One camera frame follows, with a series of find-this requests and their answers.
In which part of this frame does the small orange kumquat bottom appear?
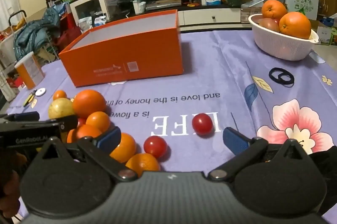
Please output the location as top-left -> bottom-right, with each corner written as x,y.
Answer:
126,153 -> 160,177

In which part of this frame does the small orange kumquat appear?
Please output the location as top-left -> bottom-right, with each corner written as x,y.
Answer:
67,124 -> 102,143
110,133 -> 136,164
126,153 -> 160,177
86,111 -> 111,133

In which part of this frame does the large orange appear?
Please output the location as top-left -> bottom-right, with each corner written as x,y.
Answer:
72,89 -> 107,118

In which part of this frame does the yellow pear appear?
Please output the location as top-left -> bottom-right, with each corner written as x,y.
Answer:
48,98 -> 75,119

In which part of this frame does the small orange kumquat right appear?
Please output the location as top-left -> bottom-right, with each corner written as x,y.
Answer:
110,133 -> 136,164

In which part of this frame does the small orange kumquat middle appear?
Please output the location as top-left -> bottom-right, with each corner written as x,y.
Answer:
67,124 -> 102,143

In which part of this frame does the small orange kumquat upper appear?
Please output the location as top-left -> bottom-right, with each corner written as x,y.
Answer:
86,111 -> 111,133

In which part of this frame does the red cherry tomato hidden left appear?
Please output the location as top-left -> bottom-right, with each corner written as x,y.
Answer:
77,118 -> 86,127

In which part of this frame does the red cherry tomato right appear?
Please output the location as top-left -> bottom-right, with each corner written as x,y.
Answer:
192,113 -> 213,135

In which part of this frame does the red cherry tomato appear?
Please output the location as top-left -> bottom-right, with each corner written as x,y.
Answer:
192,113 -> 213,135
143,135 -> 167,158

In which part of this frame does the red cherry tomato middle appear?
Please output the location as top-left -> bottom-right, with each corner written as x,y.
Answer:
143,135 -> 167,158

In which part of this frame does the small white round disc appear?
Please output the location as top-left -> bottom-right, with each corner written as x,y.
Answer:
35,88 -> 46,97

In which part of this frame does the small mandarin far left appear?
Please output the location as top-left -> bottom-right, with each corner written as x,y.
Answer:
52,90 -> 67,100

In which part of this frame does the purple floral tablecloth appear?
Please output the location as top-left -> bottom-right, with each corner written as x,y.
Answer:
4,29 -> 337,224

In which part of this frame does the orange white canister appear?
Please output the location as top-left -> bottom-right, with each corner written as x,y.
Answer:
14,52 -> 45,89

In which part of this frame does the blue jacket pile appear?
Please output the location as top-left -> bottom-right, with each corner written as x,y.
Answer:
14,4 -> 66,61

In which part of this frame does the orange cardboard box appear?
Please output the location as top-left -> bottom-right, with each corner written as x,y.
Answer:
59,10 -> 184,87

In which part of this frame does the white colander basket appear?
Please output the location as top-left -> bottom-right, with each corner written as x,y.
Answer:
248,14 -> 319,61

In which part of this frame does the red apple in basket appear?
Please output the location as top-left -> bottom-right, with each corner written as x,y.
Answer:
259,18 -> 280,33

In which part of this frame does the orange in basket front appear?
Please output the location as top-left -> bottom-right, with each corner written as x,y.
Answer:
279,12 -> 311,40

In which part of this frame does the orange in basket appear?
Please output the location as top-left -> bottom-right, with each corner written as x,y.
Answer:
279,12 -> 311,40
262,0 -> 287,20

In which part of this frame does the white tv cabinet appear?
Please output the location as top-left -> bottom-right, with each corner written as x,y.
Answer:
127,0 -> 251,32

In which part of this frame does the orange in basket rear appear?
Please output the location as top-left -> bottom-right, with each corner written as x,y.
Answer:
262,0 -> 287,20

